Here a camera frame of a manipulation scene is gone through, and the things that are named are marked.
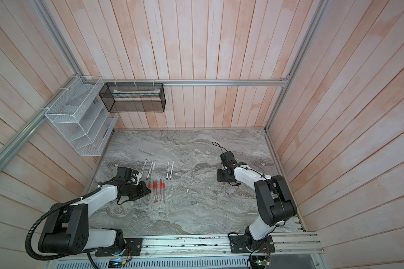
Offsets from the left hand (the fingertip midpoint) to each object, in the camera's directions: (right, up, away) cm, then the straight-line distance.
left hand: (150, 193), depth 89 cm
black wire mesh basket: (-15, +56, +14) cm, 60 cm away
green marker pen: (-8, +12, +12) cm, 18 cm away
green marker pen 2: (-3, +11, +9) cm, 14 cm away
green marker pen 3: (-1, +11, +9) cm, 15 cm away
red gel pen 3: (+3, +1, +2) cm, 4 cm away
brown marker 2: (+10, +10, +9) cm, 17 cm away
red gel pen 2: (+2, 0, +2) cm, 3 cm away
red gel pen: (-1, +2, +4) cm, 5 cm away
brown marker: (+7, +11, +10) cm, 17 cm away
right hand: (+40, +8, +7) cm, 42 cm away
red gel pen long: (+7, +2, +3) cm, 8 cm away
